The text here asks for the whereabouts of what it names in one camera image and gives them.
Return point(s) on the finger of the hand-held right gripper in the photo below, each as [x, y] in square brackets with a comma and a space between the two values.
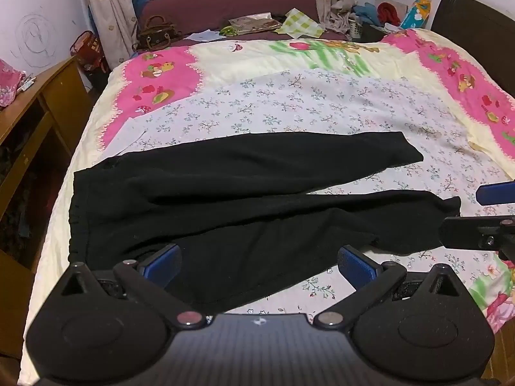
[495, 193]
[462, 233]

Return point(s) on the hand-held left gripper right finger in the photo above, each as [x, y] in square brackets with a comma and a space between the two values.
[356, 267]

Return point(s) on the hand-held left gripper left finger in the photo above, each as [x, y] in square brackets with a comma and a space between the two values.
[163, 261]

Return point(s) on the black pants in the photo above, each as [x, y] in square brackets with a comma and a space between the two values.
[201, 193]

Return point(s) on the dark wooden headboard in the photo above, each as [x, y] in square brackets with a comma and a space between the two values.
[474, 36]

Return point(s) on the white floral bed sheet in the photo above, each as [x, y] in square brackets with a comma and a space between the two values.
[301, 104]

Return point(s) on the pink bordered printed quilt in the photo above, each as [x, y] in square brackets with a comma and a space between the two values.
[161, 72]

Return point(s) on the wooden desk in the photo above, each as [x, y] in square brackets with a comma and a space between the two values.
[60, 88]

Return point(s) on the dark bedside table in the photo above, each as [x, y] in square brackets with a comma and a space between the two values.
[374, 32]

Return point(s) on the red cloth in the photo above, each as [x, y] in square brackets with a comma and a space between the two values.
[388, 12]

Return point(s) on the blue cloth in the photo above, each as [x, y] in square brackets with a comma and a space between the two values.
[368, 10]

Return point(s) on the red bag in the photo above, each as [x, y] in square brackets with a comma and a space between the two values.
[90, 48]

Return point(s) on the brown handbag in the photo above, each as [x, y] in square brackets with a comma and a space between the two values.
[157, 34]

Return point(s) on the white paper sheet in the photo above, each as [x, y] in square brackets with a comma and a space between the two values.
[205, 35]

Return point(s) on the pink floral cloth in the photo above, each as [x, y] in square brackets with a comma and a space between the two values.
[8, 84]

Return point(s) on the green checkered cloth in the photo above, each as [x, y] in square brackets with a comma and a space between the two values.
[299, 22]

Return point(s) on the stack of papers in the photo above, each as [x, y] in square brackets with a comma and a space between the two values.
[253, 23]

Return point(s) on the blue plastic bag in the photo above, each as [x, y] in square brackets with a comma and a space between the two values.
[139, 0]

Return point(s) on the maroon window bench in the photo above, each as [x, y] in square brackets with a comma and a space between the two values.
[225, 0]

